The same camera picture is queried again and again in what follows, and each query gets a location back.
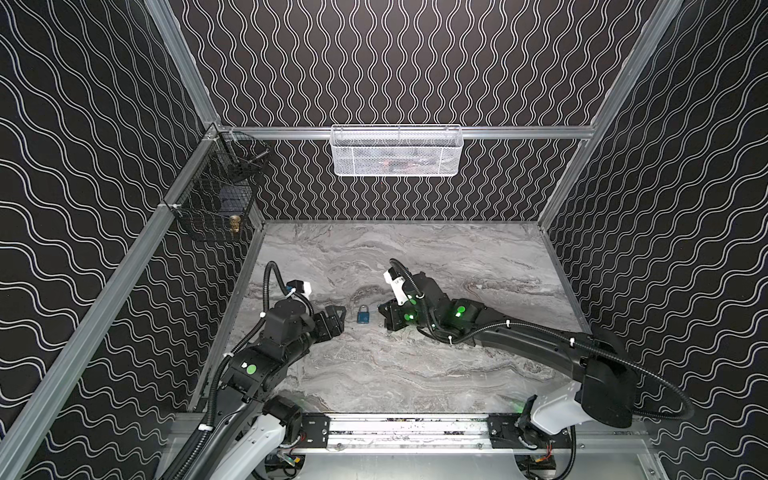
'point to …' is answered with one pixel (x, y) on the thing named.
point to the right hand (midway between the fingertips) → (379, 310)
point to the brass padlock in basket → (234, 223)
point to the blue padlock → (363, 316)
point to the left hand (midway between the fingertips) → (340, 313)
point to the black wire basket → (218, 198)
